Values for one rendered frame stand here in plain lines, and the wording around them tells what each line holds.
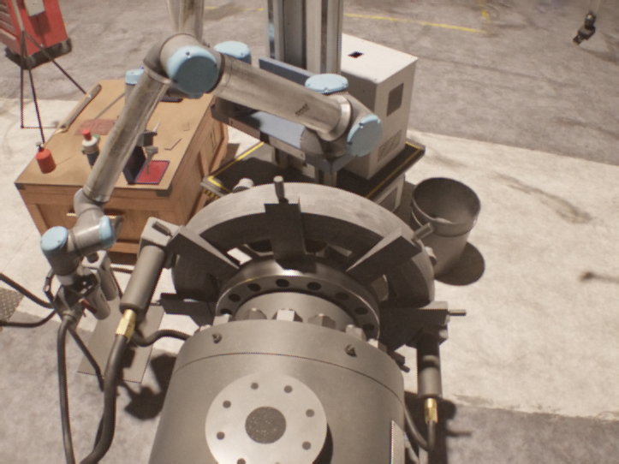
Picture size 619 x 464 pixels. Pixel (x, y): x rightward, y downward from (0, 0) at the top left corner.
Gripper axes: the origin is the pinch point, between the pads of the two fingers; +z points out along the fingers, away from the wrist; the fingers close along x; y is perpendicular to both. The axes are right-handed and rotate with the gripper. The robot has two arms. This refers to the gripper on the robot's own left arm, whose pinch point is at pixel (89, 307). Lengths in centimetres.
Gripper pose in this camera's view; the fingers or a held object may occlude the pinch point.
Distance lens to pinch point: 168.3
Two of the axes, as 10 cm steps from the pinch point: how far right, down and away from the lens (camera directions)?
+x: -5.6, 5.9, -5.8
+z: 0.0, 7.0, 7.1
